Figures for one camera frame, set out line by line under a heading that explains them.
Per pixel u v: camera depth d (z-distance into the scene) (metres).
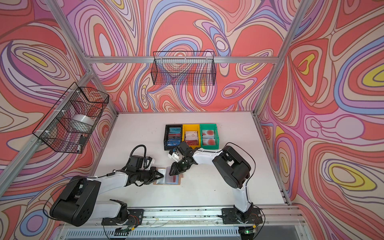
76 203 0.43
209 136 1.03
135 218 0.73
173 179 0.86
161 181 0.86
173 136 1.02
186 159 0.70
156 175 0.85
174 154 0.84
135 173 0.72
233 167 0.51
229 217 0.73
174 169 0.80
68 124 0.73
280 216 0.75
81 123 0.70
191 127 1.02
